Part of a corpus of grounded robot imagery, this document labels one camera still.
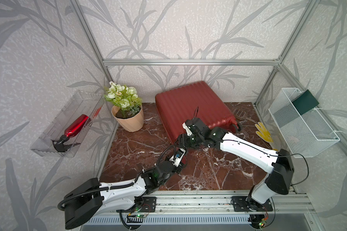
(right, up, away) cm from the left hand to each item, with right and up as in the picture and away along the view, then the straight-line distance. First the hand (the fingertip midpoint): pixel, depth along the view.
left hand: (184, 155), depth 79 cm
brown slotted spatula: (+45, +23, +33) cm, 60 cm away
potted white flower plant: (-37, +27, +14) cm, 48 cm away
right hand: (-4, +7, -4) cm, 9 cm away
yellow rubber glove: (+59, +9, +24) cm, 64 cm away
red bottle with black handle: (-51, +10, -20) cm, 55 cm away
